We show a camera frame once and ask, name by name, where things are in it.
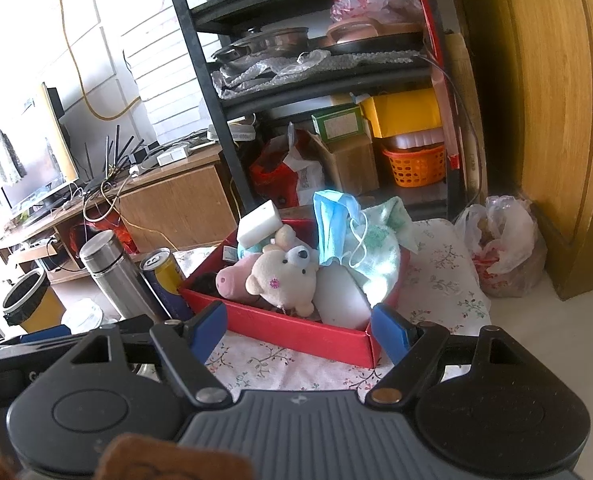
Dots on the yellow box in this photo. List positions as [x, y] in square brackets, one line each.
[406, 112]

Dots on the cream pig plush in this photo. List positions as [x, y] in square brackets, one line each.
[281, 275]

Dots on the brown cardboard box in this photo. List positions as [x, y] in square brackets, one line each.
[351, 167]

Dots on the red plastic bag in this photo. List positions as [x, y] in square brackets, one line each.
[271, 175]
[106, 232]

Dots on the wooden cabinet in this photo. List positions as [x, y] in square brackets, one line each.
[551, 110]

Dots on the clear bubble wrap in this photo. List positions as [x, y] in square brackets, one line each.
[256, 75]

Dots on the stainless steel thermos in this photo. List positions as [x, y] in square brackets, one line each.
[116, 275]

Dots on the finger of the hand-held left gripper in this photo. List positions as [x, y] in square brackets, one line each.
[126, 325]
[46, 335]

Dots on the blue face mask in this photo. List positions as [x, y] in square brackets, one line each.
[331, 225]

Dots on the yellow trash bin black liner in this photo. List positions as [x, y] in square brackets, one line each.
[31, 300]

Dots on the flat screen television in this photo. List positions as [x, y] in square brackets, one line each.
[21, 155]

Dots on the white sponge block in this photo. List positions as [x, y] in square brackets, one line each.
[259, 225]

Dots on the floral tablecloth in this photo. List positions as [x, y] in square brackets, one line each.
[441, 270]

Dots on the orange plastic basket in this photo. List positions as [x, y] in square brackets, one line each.
[416, 167]

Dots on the clear plastic container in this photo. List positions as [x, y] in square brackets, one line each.
[419, 141]

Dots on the blue haired plush doll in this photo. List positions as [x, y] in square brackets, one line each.
[249, 252]

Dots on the light green towel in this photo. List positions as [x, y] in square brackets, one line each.
[381, 250]

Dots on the wooden television stand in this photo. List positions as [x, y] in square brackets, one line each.
[176, 205]

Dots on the yellow and blue drink can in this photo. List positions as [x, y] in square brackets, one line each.
[169, 285]

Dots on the black router with antennas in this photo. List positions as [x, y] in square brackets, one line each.
[111, 175]

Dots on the black frying pan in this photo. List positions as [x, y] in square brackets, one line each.
[376, 44]

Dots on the green box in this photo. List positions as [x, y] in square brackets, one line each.
[339, 125]

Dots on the steel pot with lid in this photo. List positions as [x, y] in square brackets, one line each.
[266, 42]

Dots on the wooden board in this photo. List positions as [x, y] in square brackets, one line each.
[469, 125]

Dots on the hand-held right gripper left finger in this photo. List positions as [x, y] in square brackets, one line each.
[206, 332]

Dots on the pink pig plush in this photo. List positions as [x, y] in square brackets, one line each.
[234, 277]

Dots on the white plastic bag with goods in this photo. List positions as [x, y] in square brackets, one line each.
[506, 250]

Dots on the black metal shelf rack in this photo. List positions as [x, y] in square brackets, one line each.
[201, 60]

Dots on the red cardboard box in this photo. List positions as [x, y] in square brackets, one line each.
[296, 340]

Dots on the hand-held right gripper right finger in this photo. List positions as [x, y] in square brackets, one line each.
[391, 332]

